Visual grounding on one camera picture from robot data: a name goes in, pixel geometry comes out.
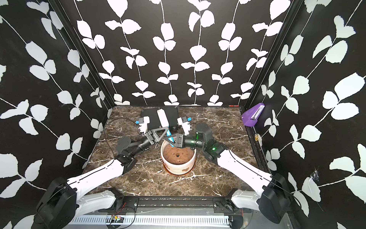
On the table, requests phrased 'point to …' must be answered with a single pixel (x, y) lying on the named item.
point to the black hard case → (161, 117)
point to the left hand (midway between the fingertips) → (168, 128)
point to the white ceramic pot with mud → (177, 161)
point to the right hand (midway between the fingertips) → (165, 138)
